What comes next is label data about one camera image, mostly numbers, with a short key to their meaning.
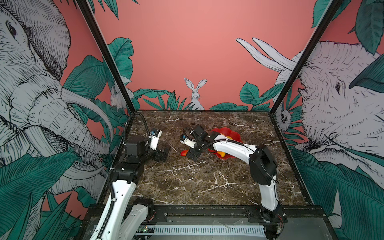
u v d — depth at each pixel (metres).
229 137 1.02
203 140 0.67
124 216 0.45
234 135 1.04
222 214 0.75
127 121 1.20
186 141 0.80
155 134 0.61
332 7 0.69
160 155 0.64
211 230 0.70
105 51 0.84
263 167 0.50
